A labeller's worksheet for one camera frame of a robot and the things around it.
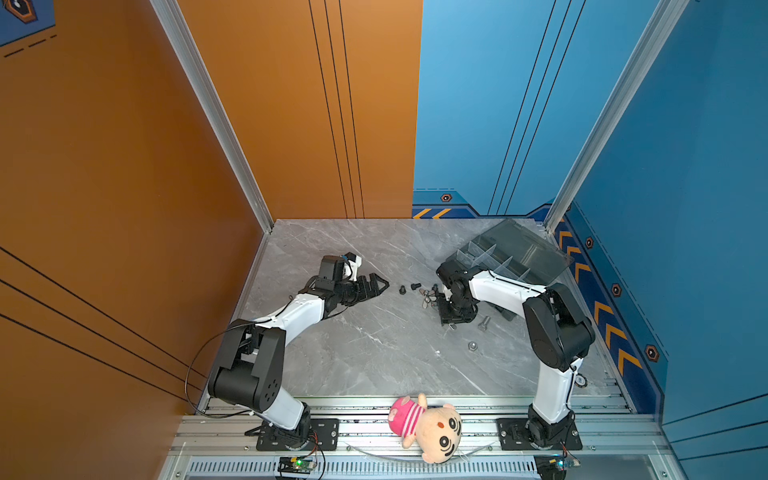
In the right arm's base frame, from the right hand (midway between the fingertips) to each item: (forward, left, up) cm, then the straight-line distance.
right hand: (444, 321), depth 94 cm
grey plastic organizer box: (+28, -28, +3) cm, 40 cm away
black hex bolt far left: (+11, +13, +2) cm, 17 cm away
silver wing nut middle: (+6, +6, +2) cm, 8 cm away
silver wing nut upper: (+10, +6, +2) cm, 12 cm away
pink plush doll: (-32, +6, +8) cm, 33 cm away
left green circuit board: (-37, +39, -1) cm, 54 cm away
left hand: (+6, +20, +12) cm, 24 cm away
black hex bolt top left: (+13, +9, +1) cm, 16 cm away
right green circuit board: (-37, -22, -1) cm, 43 cm away
